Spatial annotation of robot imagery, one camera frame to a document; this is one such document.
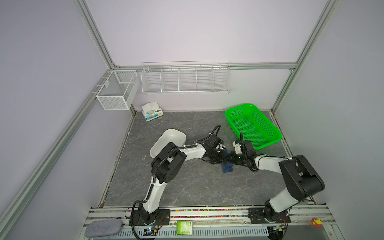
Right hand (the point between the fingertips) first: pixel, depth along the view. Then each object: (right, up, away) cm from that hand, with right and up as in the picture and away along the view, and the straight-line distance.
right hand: (226, 158), depth 94 cm
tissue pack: (-54, +32, +20) cm, 66 cm away
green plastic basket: (+26, +20, +18) cm, 37 cm away
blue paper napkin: (0, -4, -4) cm, 6 cm away
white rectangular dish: (-37, +14, +9) cm, 41 cm away
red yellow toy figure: (+36, -23, -27) cm, 51 cm away
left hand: (0, -2, -5) cm, 6 cm away
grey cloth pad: (-63, -27, -24) cm, 72 cm away
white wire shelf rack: (-26, +54, +8) cm, 61 cm away
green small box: (-24, -27, -25) cm, 44 cm away
